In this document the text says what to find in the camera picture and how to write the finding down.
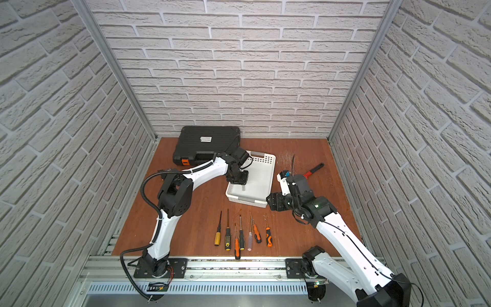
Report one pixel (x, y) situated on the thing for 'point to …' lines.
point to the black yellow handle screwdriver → (227, 235)
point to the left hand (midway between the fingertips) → (246, 180)
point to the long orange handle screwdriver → (237, 251)
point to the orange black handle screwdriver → (268, 238)
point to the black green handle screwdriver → (241, 236)
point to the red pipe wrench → (310, 173)
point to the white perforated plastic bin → (260, 167)
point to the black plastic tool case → (199, 144)
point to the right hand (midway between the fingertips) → (275, 197)
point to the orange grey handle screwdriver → (256, 233)
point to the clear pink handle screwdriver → (250, 243)
